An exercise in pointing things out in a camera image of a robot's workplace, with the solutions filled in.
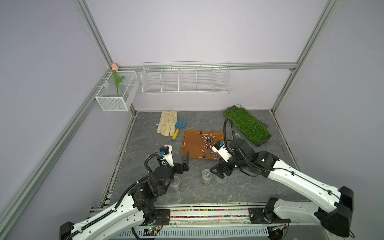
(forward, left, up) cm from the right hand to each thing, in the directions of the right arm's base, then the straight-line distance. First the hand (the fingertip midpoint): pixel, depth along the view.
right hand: (215, 163), depth 73 cm
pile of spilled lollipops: (+27, +1, -16) cm, 31 cm away
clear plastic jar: (-6, +21, -10) cm, 24 cm away
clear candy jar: (-1, +4, -12) cm, 13 cm away
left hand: (+3, +17, +4) cm, 18 cm away
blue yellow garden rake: (+40, +23, -19) cm, 50 cm away
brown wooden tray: (+23, +7, -19) cm, 31 cm away
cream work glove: (+41, +32, -18) cm, 55 cm away
